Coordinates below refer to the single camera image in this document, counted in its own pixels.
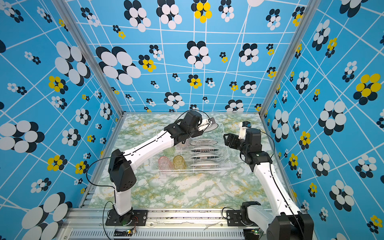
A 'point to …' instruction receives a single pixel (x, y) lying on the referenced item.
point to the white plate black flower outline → (207, 127)
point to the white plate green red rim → (203, 150)
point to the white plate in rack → (205, 156)
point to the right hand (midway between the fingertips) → (231, 136)
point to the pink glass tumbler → (164, 163)
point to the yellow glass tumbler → (179, 162)
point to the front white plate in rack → (204, 164)
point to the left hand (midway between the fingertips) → (199, 120)
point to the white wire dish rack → (207, 153)
